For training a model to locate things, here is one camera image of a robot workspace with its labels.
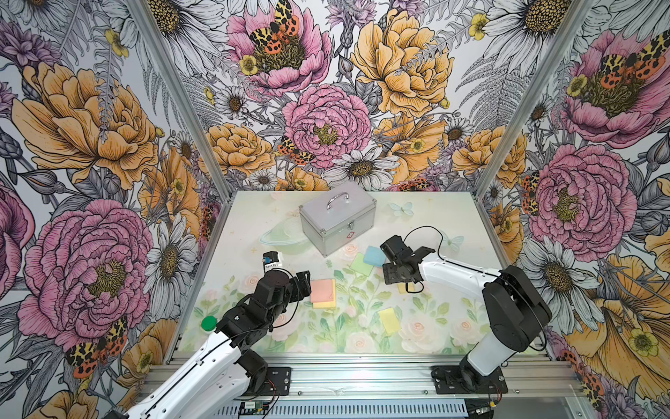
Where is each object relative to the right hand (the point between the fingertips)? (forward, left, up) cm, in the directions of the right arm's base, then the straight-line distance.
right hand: (400, 279), depth 91 cm
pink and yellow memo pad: (-4, +26, -2) cm, 27 cm away
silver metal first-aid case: (+20, +22, +12) cm, 32 cm away
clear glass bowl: (+22, +42, -4) cm, 47 cm away
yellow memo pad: (-13, +5, -4) cm, 14 cm away
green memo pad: (+7, +13, -4) cm, 15 cm away
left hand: (-6, +33, +11) cm, 36 cm away
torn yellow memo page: (-6, +2, +6) cm, 8 cm away
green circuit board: (-35, +45, -3) cm, 56 cm away
